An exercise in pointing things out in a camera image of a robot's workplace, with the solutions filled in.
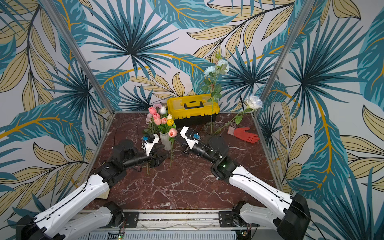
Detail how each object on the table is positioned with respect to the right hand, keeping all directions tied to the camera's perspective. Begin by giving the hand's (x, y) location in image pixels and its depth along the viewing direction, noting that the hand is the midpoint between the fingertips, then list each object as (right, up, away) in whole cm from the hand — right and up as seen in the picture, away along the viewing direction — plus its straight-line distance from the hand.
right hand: (173, 132), depth 60 cm
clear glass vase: (+19, +2, +28) cm, 34 cm away
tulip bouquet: (-9, +6, +12) cm, 16 cm away
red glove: (+42, -2, +47) cm, 64 cm away
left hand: (-5, -10, +10) cm, 15 cm away
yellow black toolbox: (+8, +13, +40) cm, 43 cm away
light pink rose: (-26, +6, +50) cm, 56 cm away
